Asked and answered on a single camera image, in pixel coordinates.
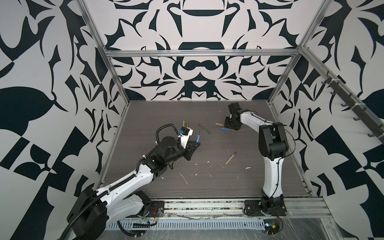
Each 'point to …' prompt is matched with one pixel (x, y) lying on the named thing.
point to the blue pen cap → (225, 129)
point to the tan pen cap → (219, 124)
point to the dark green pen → (204, 128)
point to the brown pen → (187, 124)
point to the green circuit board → (271, 226)
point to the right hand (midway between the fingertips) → (228, 123)
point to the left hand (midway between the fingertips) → (200, 140)
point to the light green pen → (184, 123)
